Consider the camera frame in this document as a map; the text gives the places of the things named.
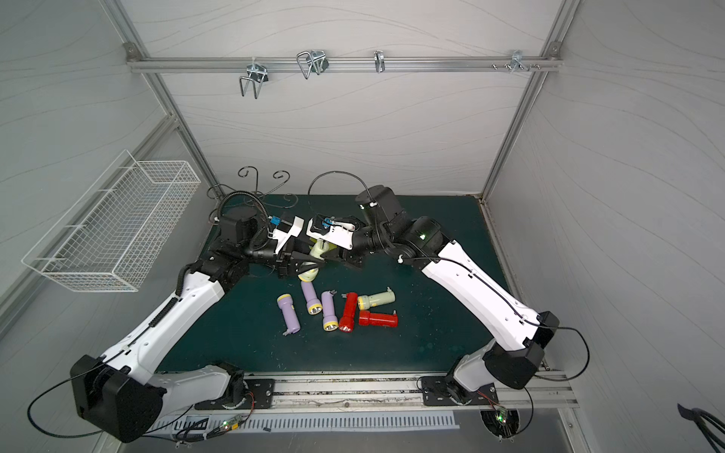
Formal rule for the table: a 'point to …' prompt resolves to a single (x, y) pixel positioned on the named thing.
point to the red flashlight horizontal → (367, 318)
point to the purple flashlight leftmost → (290, 316)
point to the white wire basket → (113, 234)
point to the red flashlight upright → (345, 323)
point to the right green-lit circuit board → (501, 415)
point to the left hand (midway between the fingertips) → (323, 258)
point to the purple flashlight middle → (312, 304)
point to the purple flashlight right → (329, 320)
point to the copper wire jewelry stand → (247, 189)
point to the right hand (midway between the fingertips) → (326, 240)
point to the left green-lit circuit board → (231, 424)
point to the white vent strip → (370, 421)
